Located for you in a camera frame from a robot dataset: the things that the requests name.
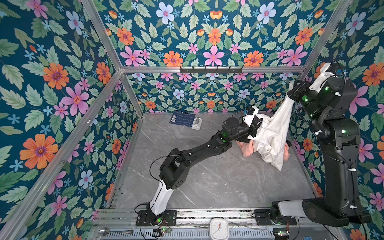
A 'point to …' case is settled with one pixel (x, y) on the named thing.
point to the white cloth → (270, 141)
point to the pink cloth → (248, 148)
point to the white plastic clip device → (197, 123)
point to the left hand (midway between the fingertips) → (270, 115)
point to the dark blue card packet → (180, 118)
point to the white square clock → (219, 229)
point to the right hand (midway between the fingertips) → (298, 78)
